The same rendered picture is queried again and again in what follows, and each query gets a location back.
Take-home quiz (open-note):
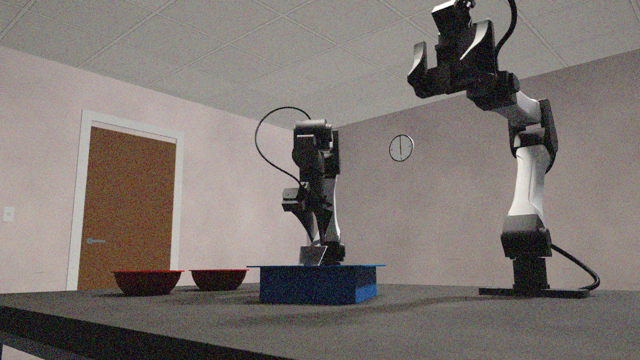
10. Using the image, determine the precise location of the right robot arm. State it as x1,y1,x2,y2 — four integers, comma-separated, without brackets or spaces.
281,119,346,266

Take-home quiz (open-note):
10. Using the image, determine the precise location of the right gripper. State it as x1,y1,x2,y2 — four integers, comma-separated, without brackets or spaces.
291,172,333,244

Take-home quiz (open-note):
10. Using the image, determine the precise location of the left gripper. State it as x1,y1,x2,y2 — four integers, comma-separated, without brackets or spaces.
407,18,496,99

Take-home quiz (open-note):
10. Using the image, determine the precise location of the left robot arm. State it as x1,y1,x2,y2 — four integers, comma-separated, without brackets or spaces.
431,0,590,297

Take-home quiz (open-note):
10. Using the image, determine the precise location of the red bowl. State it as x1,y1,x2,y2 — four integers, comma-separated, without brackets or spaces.
188,269,249,291
111,270,184,296

